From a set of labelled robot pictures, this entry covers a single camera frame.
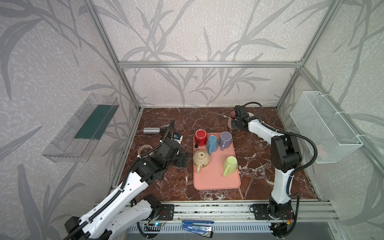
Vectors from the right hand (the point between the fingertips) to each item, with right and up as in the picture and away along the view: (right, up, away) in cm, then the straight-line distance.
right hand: (237, 118), depth 101 cm
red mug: (-25, -12, -8) cm, 29 cm away
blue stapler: (-23, -51, -33) cm, 65 cm away
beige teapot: (-25, -23, -17) cm, 38 cm away
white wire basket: (+29, -1, -33) cm, 44 cm away
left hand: (-34, -15, -27) cm, 46 cm away
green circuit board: (-47, -51, -31) cm, 76 cm away
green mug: (-9, -26, -21) cm, 35 cm away
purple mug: (-10, -14, -9) cm, 19 cm away
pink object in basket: (+35, -17, -29) cm, 48 cm away
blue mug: (-18, -16, -12) cm, 27 cm away
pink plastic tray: (-16, -28, -12) cm, 35 cm away
